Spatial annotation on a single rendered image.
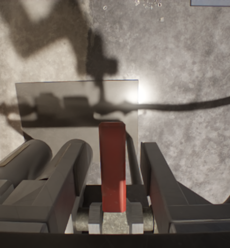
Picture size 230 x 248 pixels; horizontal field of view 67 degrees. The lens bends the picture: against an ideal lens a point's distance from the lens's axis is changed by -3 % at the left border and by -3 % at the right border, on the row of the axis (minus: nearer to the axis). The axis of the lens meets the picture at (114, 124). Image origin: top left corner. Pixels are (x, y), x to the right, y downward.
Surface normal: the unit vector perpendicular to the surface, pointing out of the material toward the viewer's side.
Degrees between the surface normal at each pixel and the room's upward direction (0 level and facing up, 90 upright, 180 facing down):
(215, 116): 0
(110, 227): 0
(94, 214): 60
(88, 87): 0
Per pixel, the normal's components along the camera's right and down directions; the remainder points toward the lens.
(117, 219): -0.02, 0.29
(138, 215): -0.03, -0.69
